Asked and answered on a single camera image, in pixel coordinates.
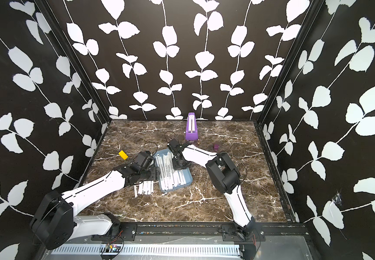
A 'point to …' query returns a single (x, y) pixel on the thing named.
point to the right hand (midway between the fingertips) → (177, 165)
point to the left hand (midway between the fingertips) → (156, 171)
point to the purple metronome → (192, 134)
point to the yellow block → (123, 155)
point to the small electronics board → (112, 248)
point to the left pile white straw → (146, 187)
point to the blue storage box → (188, 174)
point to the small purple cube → (216, 146)
